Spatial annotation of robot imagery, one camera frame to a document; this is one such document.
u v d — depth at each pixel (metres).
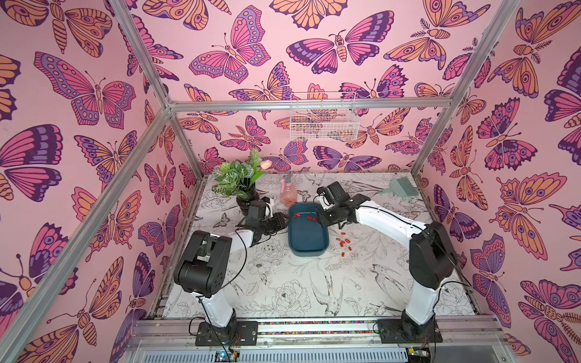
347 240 0.95
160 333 0.76
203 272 0.48
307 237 0.95
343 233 0.97
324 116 0.95
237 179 0.85
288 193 1.09
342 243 0.95
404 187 1.13
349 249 0.93
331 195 0.73
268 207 0.80
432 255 0.48
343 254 0.92
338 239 0.96
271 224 0.82
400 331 0.72
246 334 0.74
